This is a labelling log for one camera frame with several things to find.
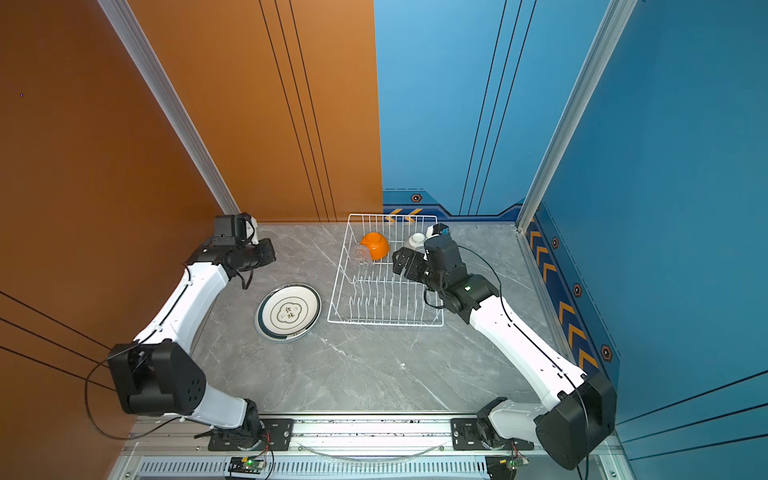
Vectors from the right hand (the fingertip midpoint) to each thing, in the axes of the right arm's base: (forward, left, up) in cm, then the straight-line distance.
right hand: (402, 259), depth 76 cm
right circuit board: (-40, -26, -26) cm, 55 cm away
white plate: (-2, +36, -23) cm, 43 cm away
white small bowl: (+24, -5, -18) cm, 30 cm away
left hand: (+8, +37, -4) cm, 39 cm away
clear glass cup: (+15, +14, -16) cm, 26 cm away
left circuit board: (-41, +38, -27) cm, 62 cm away
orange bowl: (+22, +8, -19) cm, 31 cm away
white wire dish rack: (+6, +12, -22) cm, 25 cm away
